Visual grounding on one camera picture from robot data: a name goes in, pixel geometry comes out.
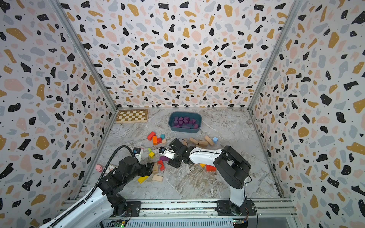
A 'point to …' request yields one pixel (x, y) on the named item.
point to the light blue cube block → (215, 139)
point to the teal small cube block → (162, 136)
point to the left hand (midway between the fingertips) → (149, 161)
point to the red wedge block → (209, 168)
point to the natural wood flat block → (203, 143)
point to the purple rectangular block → (164, 158)
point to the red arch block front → (160, 162)
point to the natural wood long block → (209, 140)
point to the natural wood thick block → (194, 140)
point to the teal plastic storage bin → (185, 122)
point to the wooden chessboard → (132, 116)
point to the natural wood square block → (157, 177)
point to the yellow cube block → (151, 155)
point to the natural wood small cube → (164, 141)
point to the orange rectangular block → (155, 140)
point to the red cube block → (159, 140)
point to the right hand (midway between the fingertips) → (171, 157)
